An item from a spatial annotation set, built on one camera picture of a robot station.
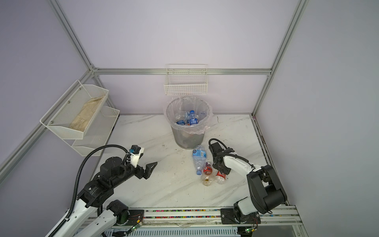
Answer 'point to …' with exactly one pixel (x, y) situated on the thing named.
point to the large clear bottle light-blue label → (199, 156)
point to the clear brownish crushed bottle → (207, 180)
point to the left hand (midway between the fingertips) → (148, 159)
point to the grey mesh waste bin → (187, 140)
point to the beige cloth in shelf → (81, 121)
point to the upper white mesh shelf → (71, 115)
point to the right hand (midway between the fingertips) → (220, 167)
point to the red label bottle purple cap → (208, 169)
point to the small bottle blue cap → (193, 119)
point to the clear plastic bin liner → (178, 108)
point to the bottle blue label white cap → (180, 122)
